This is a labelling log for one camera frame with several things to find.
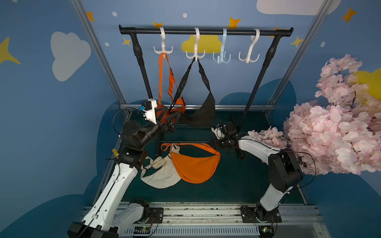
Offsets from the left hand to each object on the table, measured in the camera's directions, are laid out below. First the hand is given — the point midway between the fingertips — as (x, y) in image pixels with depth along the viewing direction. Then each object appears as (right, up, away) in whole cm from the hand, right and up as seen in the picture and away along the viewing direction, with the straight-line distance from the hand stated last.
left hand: (172, 108), depth 61 cm
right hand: (+24, -18, +33) cm, 44 cm away
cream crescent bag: (-9, -36, +27) cm, 46 cm away
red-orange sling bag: (-1, +7, +32) cm, 33 cm away
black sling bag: (+15, -1, +21) cm, 25 cm away
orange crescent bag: (+10, -34, +28) cm, 45 cm away
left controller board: (-17, -60, +12) cm, 63 cm away
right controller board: (+46, -60, +12) cm, 77 cm away
